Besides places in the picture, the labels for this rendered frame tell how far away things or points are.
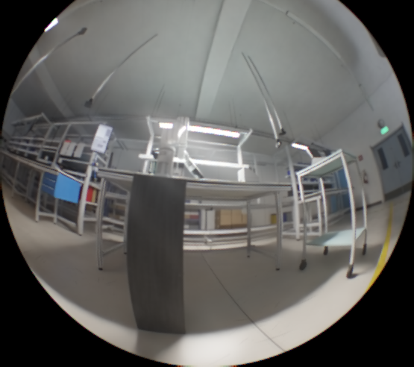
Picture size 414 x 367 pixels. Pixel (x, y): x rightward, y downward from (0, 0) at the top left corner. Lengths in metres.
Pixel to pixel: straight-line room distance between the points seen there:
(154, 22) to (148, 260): 3.45
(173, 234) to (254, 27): 3.36
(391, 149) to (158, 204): 6.58
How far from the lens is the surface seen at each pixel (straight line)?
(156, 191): 0.57
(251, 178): 1.29
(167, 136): 0.77
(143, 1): 3.37
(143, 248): 0.59
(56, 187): 2.24
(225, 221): 4.61
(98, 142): 2.47
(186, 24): 3.16
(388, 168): 6.37
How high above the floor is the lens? 0.70
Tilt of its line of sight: 24 degrees up
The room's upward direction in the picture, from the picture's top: 1 degrees clockwise
